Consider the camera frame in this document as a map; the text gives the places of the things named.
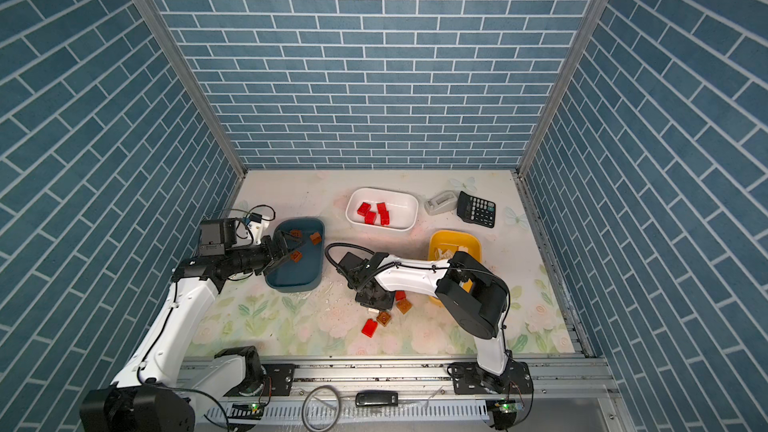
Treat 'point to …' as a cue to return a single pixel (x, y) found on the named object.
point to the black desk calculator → (476, 210)
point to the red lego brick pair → (384, 213)
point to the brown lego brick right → (404, 306)
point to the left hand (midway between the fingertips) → (297, 247)
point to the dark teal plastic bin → (302, 269)
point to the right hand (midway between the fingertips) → (365, 302)
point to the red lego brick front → (369, 327)
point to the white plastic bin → (403, 208)
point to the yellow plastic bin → (452, 240)
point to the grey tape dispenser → (441, 204)
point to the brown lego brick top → (316, 238)
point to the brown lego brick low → (383, 317)
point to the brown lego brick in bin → (297, 233)
